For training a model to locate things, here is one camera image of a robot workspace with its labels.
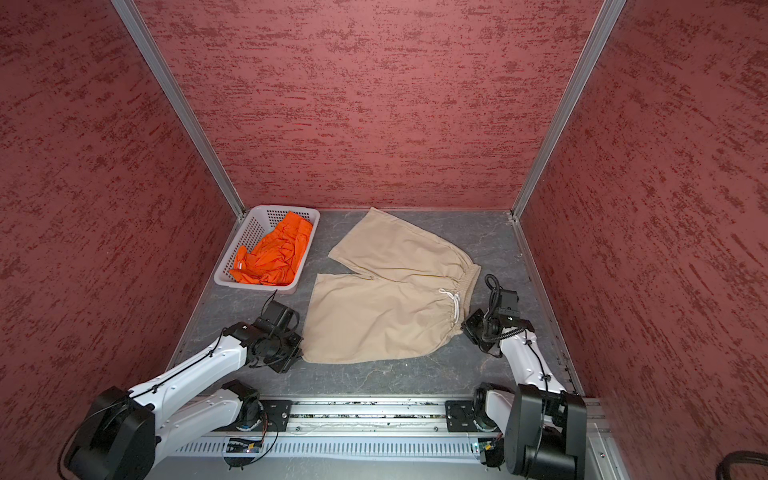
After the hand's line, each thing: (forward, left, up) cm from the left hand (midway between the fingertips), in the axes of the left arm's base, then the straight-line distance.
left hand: (306, 356), depth 84 cm
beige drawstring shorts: (+20, -31, -1) cm, 36 cm away
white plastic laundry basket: (+46, +27, +5) cm, 54 cm away
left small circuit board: (-21, +14, -3) cm, 25 cm away
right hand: (+7, -44, +3) cm, 45 cm away
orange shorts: (+31, +17, +4) cm, 36 cm away
